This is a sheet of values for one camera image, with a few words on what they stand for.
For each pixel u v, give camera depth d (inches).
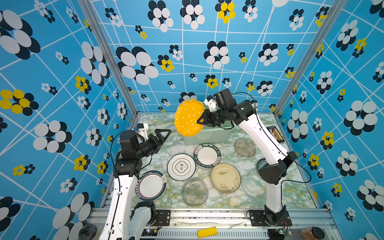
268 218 25.6
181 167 35.8
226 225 28.5
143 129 25.6
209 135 40.9
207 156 37.1
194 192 32.5
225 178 34.8
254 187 32.8
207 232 27.3
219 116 24.0
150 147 24.3
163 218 28.6
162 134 24.9
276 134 41.3
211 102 27.0
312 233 24.7
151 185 33.5
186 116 30.2
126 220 16.6
